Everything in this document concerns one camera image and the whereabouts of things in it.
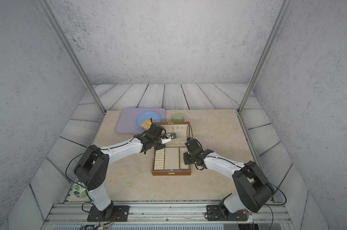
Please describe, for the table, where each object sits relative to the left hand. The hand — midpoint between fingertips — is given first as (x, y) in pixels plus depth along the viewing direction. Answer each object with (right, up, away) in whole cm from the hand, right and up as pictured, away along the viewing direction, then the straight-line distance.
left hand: (165, 138), depth 93 cm
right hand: (+14, -11, -4) cm, 18 cm away
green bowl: (+7, +14, +19) cm, 24 cm away
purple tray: (-33, +10, +23) cm, 41 cm away
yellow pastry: (-15, +9, +15) cm, 23 cm away
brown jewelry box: (+3, -13, -6) cm, 15 cm away
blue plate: (-17, +16, +25) cm, 34 cm away
